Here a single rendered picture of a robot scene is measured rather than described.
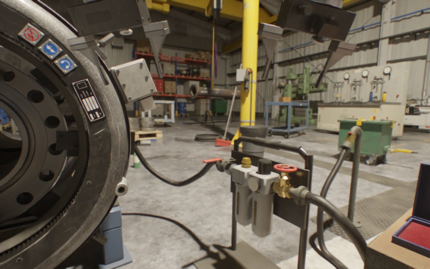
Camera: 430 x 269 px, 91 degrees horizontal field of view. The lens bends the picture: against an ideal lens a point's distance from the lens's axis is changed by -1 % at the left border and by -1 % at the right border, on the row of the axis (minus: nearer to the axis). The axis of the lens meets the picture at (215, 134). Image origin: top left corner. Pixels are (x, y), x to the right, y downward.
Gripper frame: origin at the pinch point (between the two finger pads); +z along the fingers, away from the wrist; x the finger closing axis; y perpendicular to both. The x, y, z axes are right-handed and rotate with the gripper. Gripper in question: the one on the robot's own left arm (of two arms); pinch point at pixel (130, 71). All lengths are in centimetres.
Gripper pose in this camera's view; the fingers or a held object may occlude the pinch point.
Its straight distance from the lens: 50.8
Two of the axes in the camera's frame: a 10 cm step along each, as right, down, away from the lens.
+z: 1.5, 8.6, 4.9
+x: -9.8, 0.8, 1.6
